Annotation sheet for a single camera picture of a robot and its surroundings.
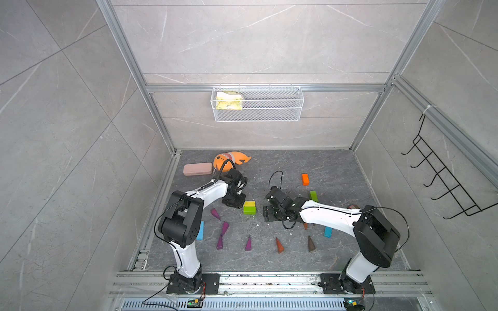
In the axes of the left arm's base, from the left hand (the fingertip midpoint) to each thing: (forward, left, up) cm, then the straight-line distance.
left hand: (241, 202), depth 94 cm
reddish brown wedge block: (-21, -17, -2) cm, 27 cm away
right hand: (-8, -13, +2) cm, 16 cm away
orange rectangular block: (+13, -35, -1) cm, 37 cm away
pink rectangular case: (+24, +26, -2) cm, 35 cm away
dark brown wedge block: (-22, -30, -1) cm, 37 cm away
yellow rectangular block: (-1, -4, 0) cm, 4 cm away
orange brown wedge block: (-12, -30, -2) cm, 32 cm away
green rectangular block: (-3, -4, -3) cm, 6 cm away
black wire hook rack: (-20, -73, +29) cm, 82 cm away
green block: (+3, -37, -2) cm, 38 cm away
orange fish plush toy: (+27, +3, +3) cm, 28 cm away
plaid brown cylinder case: (-4, -56, -2) cm, 56 cm away
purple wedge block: (-5, +13, -1) cm, 14 cm away
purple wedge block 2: (-11, +7, -1) cm, 14 cm away
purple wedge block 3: (-19, +9, 0) cm, 22 cm away
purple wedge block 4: (-20, -3, -2) cm, 20 cm away
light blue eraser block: (-14, +18, -1) cm, 23 cm away
